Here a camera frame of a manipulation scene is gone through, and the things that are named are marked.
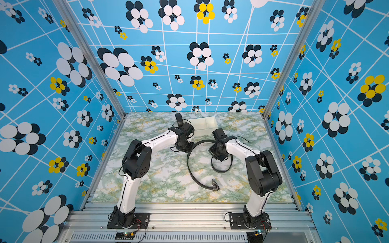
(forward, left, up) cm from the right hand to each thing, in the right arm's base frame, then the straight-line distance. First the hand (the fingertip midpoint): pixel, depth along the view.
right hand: (212, 153), depth 94 cm
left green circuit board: (-42, +44, -6) cm, 61 cm away
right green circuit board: (-42, -19, -6) cm, 46 cm away
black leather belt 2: (-10, -3, -2) cm, 11 cm away
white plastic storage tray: (+21, +5, +2) cm, 22 cm away
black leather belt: (+20, +22, +10) cm, 31 cm away
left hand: (+4, +13, -1) cm, 14 cm away
